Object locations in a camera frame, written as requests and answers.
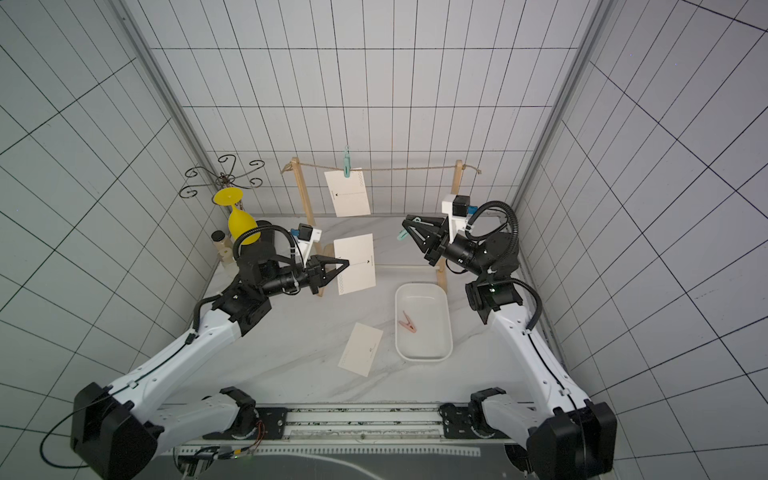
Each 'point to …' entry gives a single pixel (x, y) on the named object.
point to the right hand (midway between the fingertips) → (410, 216)
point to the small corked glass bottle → (224, 246)
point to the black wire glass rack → (225, 179)
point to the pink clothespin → (408, 325)
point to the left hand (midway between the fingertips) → (344, 268)
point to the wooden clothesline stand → (327, 249)
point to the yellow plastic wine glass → (239, 221)
